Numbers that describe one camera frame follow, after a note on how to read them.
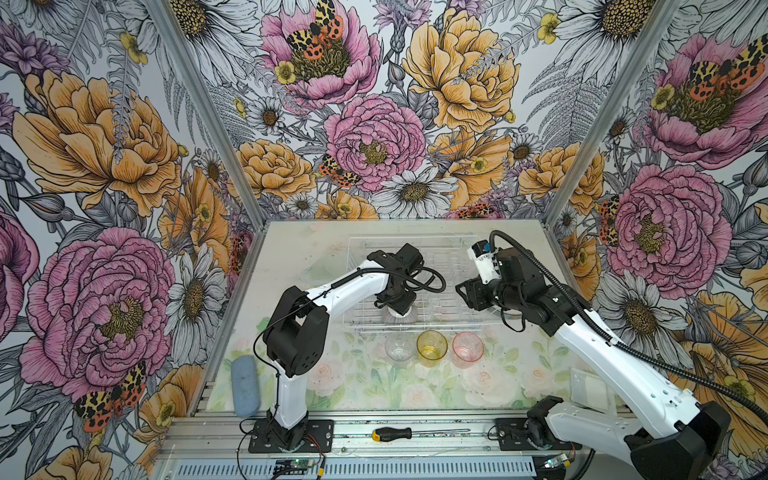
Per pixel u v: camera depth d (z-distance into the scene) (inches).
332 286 21.3
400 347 35.1
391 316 34.6
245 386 31.3
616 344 17.5
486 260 26.3
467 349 34.6
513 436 28.9
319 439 29.0
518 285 21.4
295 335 19.3
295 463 28.1
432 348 34.4
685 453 14.3
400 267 26.4
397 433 28.8
